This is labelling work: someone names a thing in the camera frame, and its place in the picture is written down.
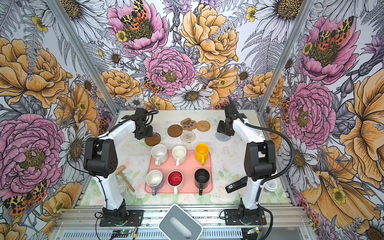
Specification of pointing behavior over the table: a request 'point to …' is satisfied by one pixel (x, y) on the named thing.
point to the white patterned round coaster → (188, 136)
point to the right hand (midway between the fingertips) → (221, 134)
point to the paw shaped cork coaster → (188, 124)
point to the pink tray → (187, 167)
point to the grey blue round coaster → (222, 137)
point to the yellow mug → (201, 152)
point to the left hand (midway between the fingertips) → (147, 138)
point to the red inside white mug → (175, 178)
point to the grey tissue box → (177, 225)
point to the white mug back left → (159, 153)
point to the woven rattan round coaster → (203, 126)
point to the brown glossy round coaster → (154, 141)
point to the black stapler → (240, 183)
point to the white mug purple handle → (154, 178)
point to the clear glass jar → (123, 189)
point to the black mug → (201, 178)
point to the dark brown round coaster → (174, 131)
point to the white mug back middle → (179, 153)
